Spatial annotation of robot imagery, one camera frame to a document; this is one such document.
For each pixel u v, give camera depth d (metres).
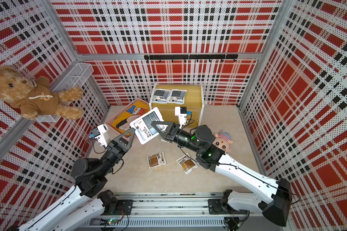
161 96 0.79
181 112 0.53
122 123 1.02
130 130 0.52
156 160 0.88
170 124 0.51
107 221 0.69
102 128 0.50
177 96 0.79
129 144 0.52
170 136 0.48
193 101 0.78
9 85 0.49
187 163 0.87
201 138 0.44
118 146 0.51
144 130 0.52
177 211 0.73
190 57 0.89
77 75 0.88
